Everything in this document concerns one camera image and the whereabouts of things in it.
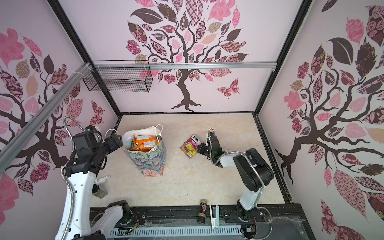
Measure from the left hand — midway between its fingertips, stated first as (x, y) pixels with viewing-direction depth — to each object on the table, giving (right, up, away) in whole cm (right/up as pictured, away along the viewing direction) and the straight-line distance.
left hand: (115, 142), depth 73 cm
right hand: (+41, -4, +22) cm, 47 cm away
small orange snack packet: (+13, -1, +4) cm, 14 cm away
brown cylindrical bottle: (+44, -35, 0) cm, 56 cm away
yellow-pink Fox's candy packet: (+36, -5, +23) cm, 44 cm away
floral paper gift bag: (+17, -11, +3) cm, 21 cm away
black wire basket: (-10, +41, +22) cm, 48 cm away
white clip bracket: (+49, -38, -3) cm, 62 cm away
